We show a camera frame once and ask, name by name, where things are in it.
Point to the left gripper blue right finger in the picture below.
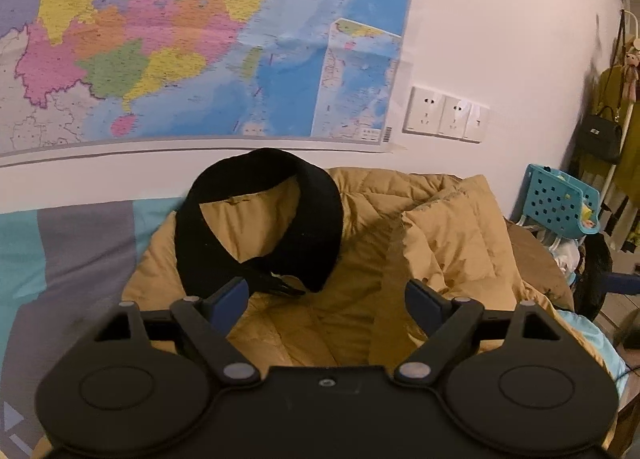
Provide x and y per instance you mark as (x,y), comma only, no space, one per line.
(451,329)

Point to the brown pillow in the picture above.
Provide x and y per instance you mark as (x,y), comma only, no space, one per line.
(538,268)

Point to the white socket left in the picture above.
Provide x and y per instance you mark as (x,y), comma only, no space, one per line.
(424,111)

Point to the olive green hanging garment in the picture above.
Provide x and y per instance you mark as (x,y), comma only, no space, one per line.
(610,101)

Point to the teal perforated plastic basket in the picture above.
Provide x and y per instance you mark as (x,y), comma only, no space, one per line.
(559,203)

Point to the colourful wall map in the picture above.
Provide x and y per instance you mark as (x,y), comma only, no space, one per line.
(94,72)

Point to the tan puffer coat black collar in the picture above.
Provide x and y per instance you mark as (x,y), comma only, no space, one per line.
(329,254)

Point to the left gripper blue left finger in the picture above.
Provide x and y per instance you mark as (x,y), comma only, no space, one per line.
(202,329)

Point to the teal grey striped bedsheet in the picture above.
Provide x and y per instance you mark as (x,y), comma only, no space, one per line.
(62,270)

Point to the white socket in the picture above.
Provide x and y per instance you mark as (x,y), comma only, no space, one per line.
(424,111)
(455,115)

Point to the black handbag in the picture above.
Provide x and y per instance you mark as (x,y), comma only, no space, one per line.
(600,135)

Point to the hanging plush ornament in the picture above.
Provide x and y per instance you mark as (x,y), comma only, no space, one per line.
(631,72)

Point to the white socket middle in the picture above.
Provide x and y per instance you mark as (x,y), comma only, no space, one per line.
(455,115)

